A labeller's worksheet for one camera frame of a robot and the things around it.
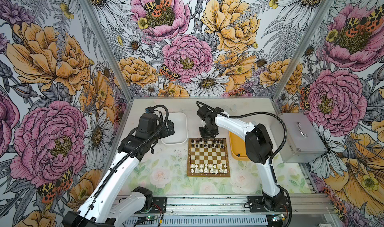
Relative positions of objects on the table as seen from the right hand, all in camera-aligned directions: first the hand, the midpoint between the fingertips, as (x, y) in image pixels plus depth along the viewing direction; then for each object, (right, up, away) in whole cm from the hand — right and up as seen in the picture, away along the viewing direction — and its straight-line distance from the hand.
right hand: (206, 141), depth 91 cm
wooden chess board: (+1, -9, -3) cm, 9 cm away
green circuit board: (-28, -32, -20) cm, 47 cm away
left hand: (-22, +8, -16) cm, 28 cm away
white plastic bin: (-18, +11, +18) cm, 28 cm away
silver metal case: (+50, +1, -11) cm, 52 cm away
